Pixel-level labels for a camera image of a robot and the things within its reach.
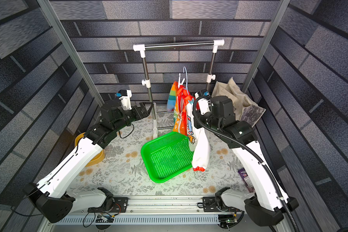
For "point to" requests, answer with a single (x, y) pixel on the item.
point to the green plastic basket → (167, 156)
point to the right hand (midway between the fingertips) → (192, 110)
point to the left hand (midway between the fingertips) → (149, 104)
